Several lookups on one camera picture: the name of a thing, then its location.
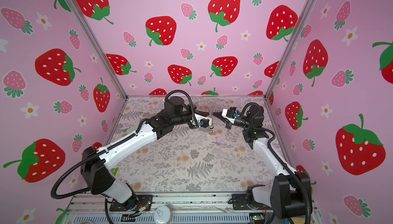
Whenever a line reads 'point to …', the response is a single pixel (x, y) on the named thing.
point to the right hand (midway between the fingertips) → (213, 113)
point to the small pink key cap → (218, 140)
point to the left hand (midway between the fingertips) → (207, 108)
